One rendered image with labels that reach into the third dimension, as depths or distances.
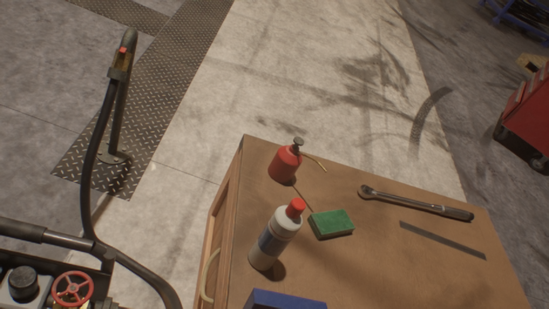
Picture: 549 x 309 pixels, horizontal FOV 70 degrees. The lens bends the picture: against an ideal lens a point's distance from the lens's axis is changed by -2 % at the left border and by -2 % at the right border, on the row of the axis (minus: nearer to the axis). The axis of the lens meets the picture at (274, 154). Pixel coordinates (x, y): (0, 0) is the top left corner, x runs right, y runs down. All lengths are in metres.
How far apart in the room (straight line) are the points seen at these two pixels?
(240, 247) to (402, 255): 0.50
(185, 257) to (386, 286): 0.72
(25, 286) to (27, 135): 1.02
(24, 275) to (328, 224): 0.72
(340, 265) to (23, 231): 0.73
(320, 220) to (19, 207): 1.00
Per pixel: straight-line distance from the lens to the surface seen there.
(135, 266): 1.42
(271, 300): 0.82
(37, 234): 0.83
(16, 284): 0.86
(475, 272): 1.45
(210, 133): 1.96
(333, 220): 1.15
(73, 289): 0.85
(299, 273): 1.03
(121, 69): 1.30
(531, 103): 3.48
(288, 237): 0.88
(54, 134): 1.80
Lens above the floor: 1.27
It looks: 39 degrees down
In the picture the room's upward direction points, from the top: 29 degrees clockwise
